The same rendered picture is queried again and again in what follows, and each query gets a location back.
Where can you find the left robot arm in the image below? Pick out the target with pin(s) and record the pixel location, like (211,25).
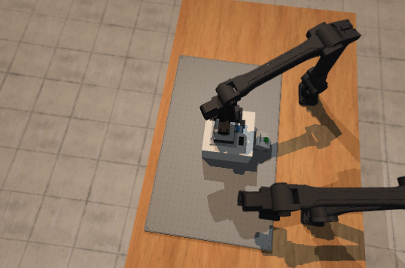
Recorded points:
(314,201)

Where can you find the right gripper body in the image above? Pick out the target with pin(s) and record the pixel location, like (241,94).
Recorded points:
(237,115)

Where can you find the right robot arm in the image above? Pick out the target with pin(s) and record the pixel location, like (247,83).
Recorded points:
(323,41)

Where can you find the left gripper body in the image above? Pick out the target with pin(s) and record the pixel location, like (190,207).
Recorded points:
(271,217)

